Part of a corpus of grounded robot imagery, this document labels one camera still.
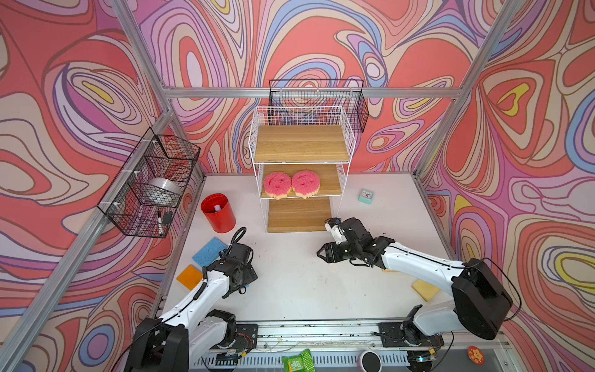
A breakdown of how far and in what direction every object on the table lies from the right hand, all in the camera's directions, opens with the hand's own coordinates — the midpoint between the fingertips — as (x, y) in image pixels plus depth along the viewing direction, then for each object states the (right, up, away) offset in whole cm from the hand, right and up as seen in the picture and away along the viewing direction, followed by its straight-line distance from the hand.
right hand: (325, 257), depth 84 cm
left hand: (-30, -9, +3) cm, 31 cm away
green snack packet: (-9, -28, -15) cm, 33 cm away
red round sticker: (+45, -27, -13) cm, 54 cm away
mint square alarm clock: (+22, +22, +24) cm, 40 cm away
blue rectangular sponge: (-46, 0, +7) cm, 46 cm away
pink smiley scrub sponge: (-17, +27, -5) cm, 32 cm away
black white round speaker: (+11, -25, -19) cm, 33 cm away
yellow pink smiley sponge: (-7, +27, -5) cm, 28 cm away
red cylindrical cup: (-42, +16, +8) cm, 45 cm away
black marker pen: (-54, +14, -12) cm, 57 cm away
